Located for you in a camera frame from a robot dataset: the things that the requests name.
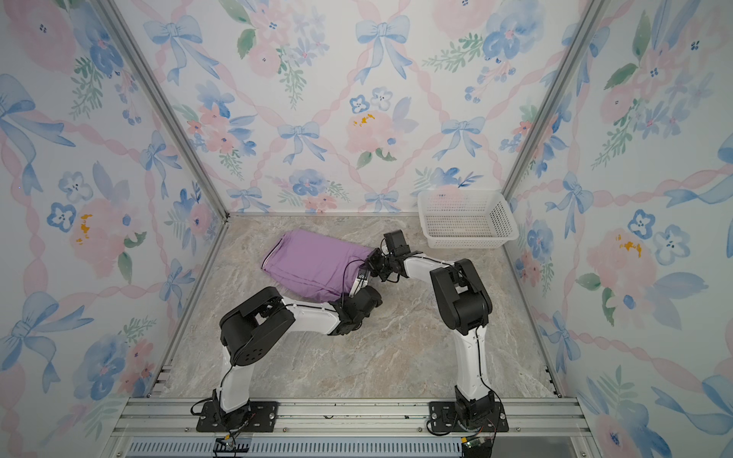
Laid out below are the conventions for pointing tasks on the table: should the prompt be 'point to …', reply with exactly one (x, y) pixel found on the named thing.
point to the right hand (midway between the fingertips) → (361, 263)
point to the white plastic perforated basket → (467, 218)
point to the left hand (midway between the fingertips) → (364, 292)
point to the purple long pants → (314, 265)
